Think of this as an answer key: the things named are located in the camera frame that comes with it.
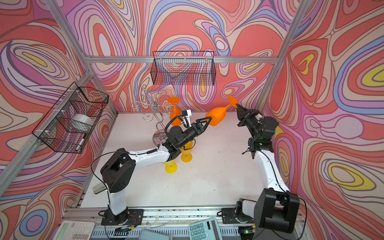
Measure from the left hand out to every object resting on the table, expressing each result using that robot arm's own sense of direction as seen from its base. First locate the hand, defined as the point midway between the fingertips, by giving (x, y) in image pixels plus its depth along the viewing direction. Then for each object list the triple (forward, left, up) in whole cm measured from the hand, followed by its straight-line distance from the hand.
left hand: (212, 120), depth 71 cm
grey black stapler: (-22, +61, -30) cm, 72 cm away
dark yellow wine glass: (-2, +14, -31) cm, 34 cm away
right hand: (+5, -11, +6) cm, 13 cm away
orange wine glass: (+5, -4, -1) cm, 7 cm away
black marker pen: (-8, +65, -7) cm, 65 cm away
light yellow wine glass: (-9, +23, -33) cm, 41 cm away
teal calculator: (-41, +3, -31) cm, 52 cm away
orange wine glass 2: (+14, +20, -9) cm, 26 cm away
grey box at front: (-43, +30, -26) cm, 59 cm away
